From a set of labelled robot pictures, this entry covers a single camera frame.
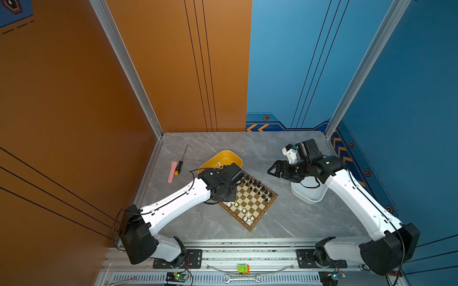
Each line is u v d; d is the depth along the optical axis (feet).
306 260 2.38
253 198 2.93
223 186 1.73
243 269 2.28
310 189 2.00
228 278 2.28
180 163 3.45
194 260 2.42
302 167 2.04
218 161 3.37
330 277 2.32
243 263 2.39
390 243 1.23
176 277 2.33
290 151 2.30
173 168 3.35
